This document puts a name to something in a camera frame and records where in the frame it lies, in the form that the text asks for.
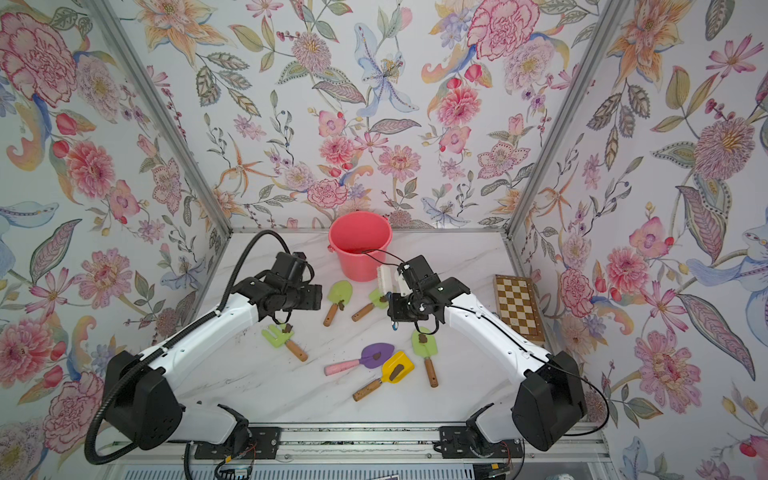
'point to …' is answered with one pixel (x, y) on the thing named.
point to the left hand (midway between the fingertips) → (317, 293)
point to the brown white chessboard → (517, 306)
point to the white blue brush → (389, 280)
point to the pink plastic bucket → (360, 239)
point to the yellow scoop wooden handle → (394, 371)
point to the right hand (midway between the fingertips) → (390, 308)
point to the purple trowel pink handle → (372, 356)
